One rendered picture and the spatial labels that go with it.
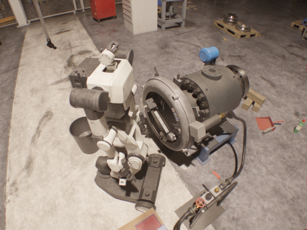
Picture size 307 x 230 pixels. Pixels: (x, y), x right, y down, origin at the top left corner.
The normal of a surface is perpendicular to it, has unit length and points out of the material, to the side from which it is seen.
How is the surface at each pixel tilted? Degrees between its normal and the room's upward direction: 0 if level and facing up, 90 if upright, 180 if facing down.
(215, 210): 0
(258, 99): 90
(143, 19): 90
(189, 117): 53
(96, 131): 90
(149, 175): 0
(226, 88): 42
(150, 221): 0
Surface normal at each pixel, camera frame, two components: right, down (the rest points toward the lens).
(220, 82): 0.26, -0.36
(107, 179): 0.00, -0.71
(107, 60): -0.21, 0.69
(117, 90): 0.54, 0.53
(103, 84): -0.14, -0.07
